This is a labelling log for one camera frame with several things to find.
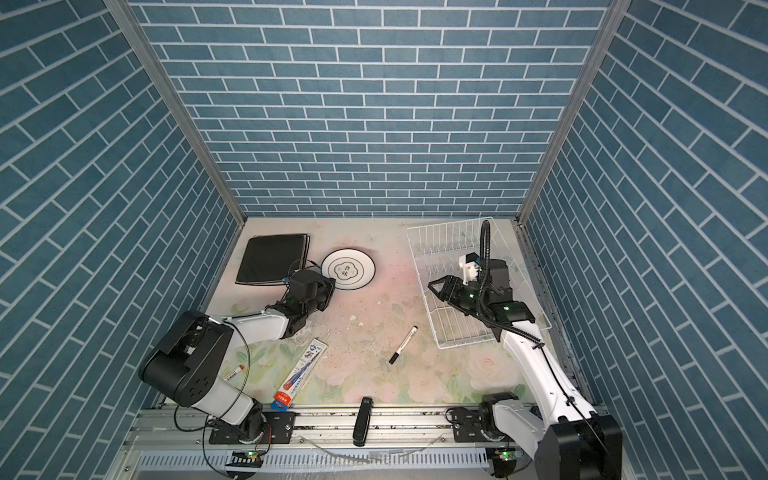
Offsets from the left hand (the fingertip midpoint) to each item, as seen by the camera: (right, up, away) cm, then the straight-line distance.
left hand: (340, 276), depth 93 cm
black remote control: (+9, -35, -19) cm, 40 cm away
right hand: (+28, -1, -14) cm, 31 cm away
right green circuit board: (+45, -41, -22) cm, 64 cm away
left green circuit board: (-19, -42, -21) cm, 51 cm away
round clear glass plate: (+3, +2, +6) cm, 7 cm away
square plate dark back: (-27, +5, +10) cm, 29 cm away
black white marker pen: (+18, -22, -7) cm, 29 cm away
